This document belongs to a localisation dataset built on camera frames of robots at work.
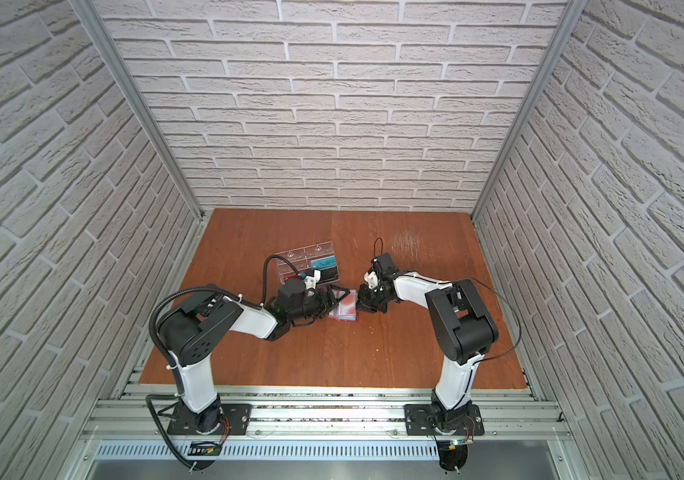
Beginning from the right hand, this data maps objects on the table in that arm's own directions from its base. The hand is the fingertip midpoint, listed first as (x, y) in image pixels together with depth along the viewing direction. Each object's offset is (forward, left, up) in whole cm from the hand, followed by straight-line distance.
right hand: (355, 305), depth 93 cm
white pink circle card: (-2, +3, +2) cm, 4 cm away
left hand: (0, +2, +6) cm, 7 cm away
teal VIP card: (+14, +10, +4) cm, 18 cm away
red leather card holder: (-2, +7, +2) cm, 7 cm away
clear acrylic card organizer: (+16, +17, +6) cm, 24 cm away
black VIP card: (+11, +8, +1) cm, 14 cm away
